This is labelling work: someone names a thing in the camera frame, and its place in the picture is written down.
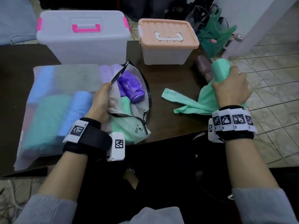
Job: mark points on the person's right hand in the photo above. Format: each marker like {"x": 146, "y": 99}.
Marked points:
{"x": 233, "y": 90}

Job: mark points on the person's left hand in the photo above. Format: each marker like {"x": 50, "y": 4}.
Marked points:
{"x": 100, "y": 104}

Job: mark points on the purple bag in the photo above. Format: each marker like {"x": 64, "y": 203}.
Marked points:
{"x": 133, "y": 86}

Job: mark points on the brown bag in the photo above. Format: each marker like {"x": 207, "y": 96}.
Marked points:
{"x": 203, "y": 67}

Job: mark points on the translucent zipper bag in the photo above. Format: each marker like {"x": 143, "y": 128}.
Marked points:
{"x": 70, "y": 74}

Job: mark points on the small clear plastic bin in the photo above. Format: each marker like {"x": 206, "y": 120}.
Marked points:
{"x": 168, "y": 25}

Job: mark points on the person's right forearm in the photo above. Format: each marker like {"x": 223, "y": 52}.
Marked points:
{"x": 250, "y": 167}

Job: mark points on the person's left forearm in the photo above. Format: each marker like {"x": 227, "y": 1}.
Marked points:
{"x": 63, "y": 174}

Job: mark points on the person's black trousers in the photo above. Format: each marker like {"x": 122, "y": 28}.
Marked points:
{"x": 168, "y": 174}

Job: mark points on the green plastic bag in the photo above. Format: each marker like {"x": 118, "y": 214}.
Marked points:
{"x": 215, "y": 39}

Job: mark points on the black smartphone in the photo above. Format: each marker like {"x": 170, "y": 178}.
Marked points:
{"x": 130, "y": 179}

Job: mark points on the dark patterned bag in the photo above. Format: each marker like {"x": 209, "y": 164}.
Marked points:
{"x": 198, "y": 13}

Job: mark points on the blue-grey floor mat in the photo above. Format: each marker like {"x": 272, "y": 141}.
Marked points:
{"x": 14, "y": 18}

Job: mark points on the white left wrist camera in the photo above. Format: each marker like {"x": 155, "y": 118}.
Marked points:
{"x": 116, "y": 153}

